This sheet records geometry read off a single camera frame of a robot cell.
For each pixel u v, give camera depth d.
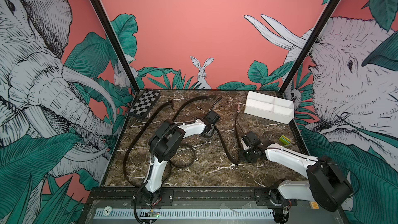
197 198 0.75
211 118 0.79
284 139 0.93
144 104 1.07
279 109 1.04
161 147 0.52
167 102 1.11
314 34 0.88
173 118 1.03
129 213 0.70
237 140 0.95
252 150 0.65
